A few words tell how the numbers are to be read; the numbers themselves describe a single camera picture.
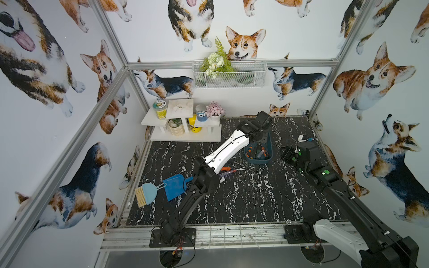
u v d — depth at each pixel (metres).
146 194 0.86
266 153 1.00
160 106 0.95
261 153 1.00
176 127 1.07
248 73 0.93
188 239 0.74
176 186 0.89
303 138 0.70
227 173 0.94
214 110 0.90
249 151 1.01
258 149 1.01
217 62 0.78
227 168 0.95
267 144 1.05
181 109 0.95
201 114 0.95
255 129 0.63
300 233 0.75
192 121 1.02
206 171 0.56
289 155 0.69
